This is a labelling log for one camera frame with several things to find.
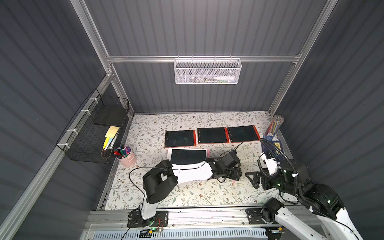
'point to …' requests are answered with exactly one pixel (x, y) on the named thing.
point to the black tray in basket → (111, 113)
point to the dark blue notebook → (276, 143)
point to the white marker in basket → (225, 78)
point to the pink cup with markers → (124, 155)
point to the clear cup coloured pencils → (274, 127)
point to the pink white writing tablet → (187, 156)
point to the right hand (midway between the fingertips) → (256, 172)
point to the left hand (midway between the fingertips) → (242, 178)
